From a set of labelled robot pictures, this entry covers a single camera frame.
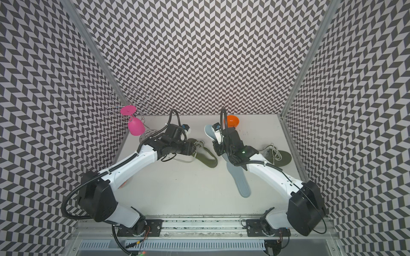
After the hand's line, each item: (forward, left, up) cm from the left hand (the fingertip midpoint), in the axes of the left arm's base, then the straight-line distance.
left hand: (190, 148), depth 84 cm
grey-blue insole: (+4, -11, +9) cm, 14 cm away
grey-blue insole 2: (-10, -27, -15) cm, 33 cm away
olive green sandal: (-2, -49, -7) cm, 49 cm away
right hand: (+1, -15, +4) cm, 15 cm away
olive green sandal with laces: (+4, -6, -14) cm, 16 cm away
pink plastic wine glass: (+11, +30, +6) cm, 33 cm away
